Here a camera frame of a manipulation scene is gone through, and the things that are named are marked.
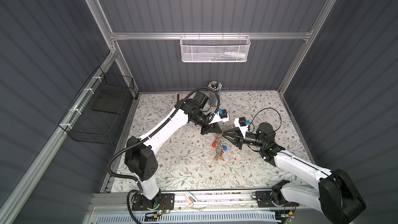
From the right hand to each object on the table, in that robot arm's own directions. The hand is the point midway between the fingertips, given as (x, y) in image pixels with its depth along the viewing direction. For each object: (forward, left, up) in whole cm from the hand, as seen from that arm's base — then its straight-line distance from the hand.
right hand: (225, 135), depth 74 cm
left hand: (+2, +2, +1) cm, 3 cm away
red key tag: (+4, +5, -18) cm, 19 cm away
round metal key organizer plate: (-5, +2, -3) cm, 6 cm away
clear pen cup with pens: (+37, +3, -2) cm, 38 cm away
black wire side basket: (+7, +62, +8) cm, 63 cm away
